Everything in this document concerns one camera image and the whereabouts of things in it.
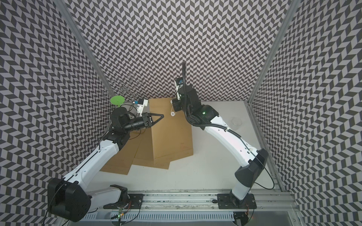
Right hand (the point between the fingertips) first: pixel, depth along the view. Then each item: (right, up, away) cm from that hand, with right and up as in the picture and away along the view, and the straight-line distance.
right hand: (178, 97), depth 70 cm
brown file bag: (-3, -20, +2) cm, 20 cm away
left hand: (-7, -10, -2) cm, 13 cm away
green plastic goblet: (-35, 0, +8) cm, 36 cm away
